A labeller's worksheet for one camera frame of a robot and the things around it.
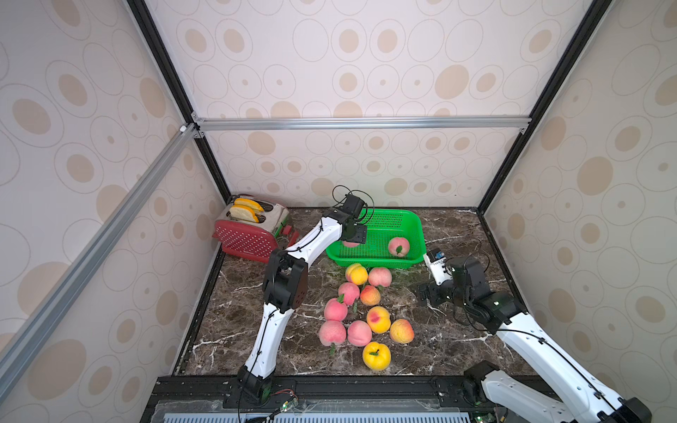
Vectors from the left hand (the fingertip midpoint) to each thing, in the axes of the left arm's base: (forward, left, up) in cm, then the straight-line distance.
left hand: (362, 232), depth 98 cm
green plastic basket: (+15, -10, -12) cm, 22 cm away
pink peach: (-3, -14, -4) cm, 15 cm away
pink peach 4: (-22, +4, -5) cm, 23 cm away
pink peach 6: (-35, +2, -5) cm, 36 cm away
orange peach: (-34, -11, -5) cm, 37 cm away
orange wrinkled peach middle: (-23, -2, -5) cm, 23 cm away
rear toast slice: (+4, +40, +10) cm, 41 cm away
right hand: (-24, -17, +6) cm, 30 cm away
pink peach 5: (-35, +10, -4) cm, 37 cm away
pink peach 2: (-6, +4, +1) cm, 7 cm away
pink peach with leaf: (-28, +9, -4) cm, 30 cm away
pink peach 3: (-16, -6, -4) cm, 18 cm away
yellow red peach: (-31, -4, -4) cm, 32 cm away
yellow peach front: (-42, -3, -4) cm, 42 cm away
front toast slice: (+1, +42, +9) cm, 43 cm away
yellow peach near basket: (-15, +2, -5) cm, 16 cm away
